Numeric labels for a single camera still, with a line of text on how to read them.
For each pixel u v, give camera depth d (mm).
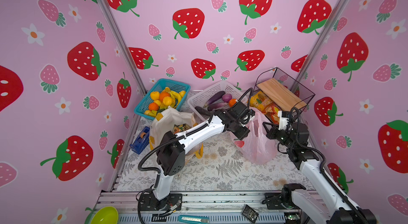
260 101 1063
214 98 1143
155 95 1066
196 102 1078
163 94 1076
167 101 1011
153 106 1049
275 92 987
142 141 888
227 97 1122
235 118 610
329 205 420
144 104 1016
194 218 698
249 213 691
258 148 731
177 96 1108
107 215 710
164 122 858
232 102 1084
